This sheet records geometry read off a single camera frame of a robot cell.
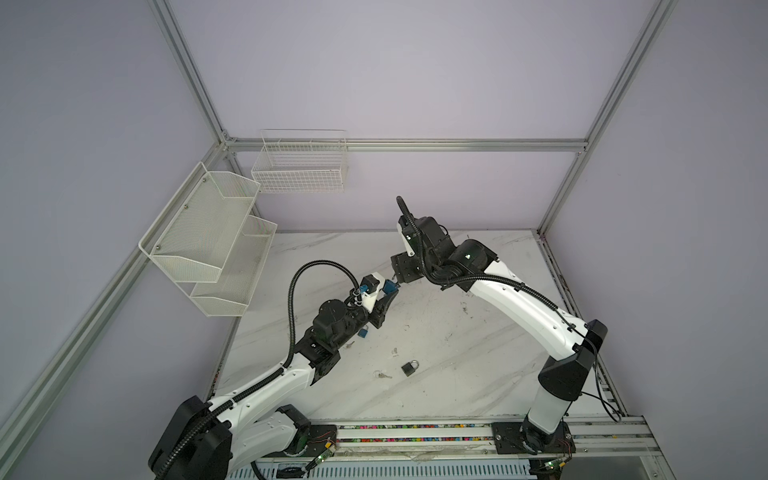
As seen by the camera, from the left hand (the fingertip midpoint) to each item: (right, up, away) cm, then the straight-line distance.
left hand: (389, 286), depth 75 cm
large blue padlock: (0, 0, -1) cm, 1 cm away
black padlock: (+5, -25, +10) cm, 28 cm away
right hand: (+3, +7, -1) cm, 7 cm away
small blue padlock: (-8, -16, +18) cm, 25 cm away
